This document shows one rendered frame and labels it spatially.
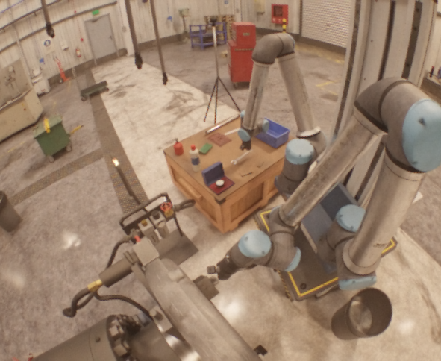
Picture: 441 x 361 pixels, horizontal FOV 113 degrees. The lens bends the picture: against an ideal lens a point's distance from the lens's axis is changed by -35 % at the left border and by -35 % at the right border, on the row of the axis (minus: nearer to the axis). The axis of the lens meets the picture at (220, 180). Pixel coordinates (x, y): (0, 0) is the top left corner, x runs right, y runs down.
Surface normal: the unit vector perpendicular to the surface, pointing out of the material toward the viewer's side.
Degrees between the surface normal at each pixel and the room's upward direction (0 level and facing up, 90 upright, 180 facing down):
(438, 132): 83
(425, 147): 83
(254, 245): 19
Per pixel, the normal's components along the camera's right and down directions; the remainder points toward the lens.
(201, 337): 0.06, -0.61
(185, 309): -0.09, -0.74
